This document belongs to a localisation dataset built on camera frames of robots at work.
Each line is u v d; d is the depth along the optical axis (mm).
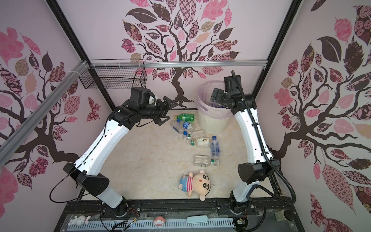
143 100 525
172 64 921
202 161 909
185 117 1099
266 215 685
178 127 1063
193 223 697
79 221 683
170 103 612
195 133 1016
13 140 511
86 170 410
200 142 947
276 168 428
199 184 746
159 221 657
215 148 906
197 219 686
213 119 893
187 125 1035
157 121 641
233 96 515
